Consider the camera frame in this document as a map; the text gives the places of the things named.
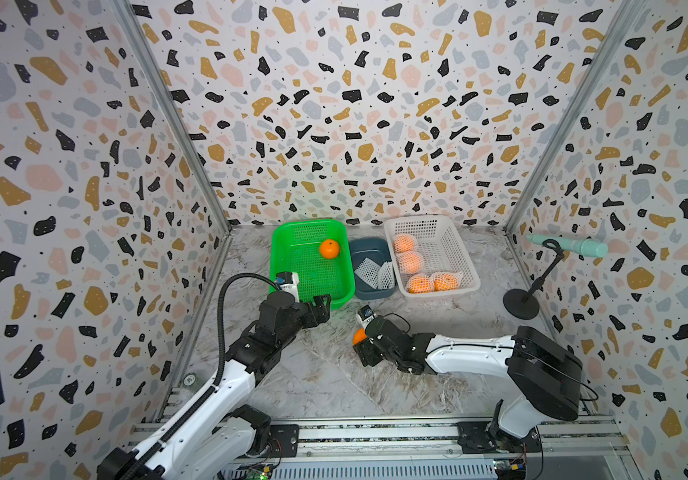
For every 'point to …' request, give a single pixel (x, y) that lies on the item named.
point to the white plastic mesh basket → (440, 247)
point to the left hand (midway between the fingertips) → (325, 298)
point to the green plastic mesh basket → (295, 246)
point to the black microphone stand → (523, 304)
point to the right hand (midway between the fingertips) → (368, 342)
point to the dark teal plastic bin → (379, 249)
